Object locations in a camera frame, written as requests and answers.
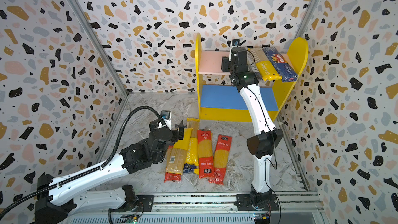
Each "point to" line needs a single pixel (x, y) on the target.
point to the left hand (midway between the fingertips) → (173, 119)
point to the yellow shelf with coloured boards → (219, 101)
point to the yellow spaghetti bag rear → (194, 124)
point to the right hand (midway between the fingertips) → (228, 53)
